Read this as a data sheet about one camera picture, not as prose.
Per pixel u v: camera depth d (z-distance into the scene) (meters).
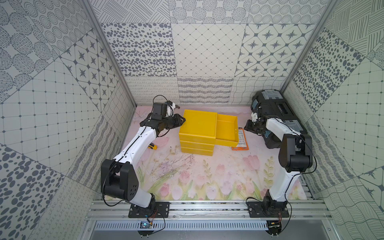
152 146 0.95
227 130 0.86
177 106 1.19
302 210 0.76
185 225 0.70
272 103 0.99
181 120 0.82
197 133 0.76
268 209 0.68
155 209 0.73
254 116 0.93
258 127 0.83
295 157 0.52
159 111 0.65
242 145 0.98
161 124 0.65
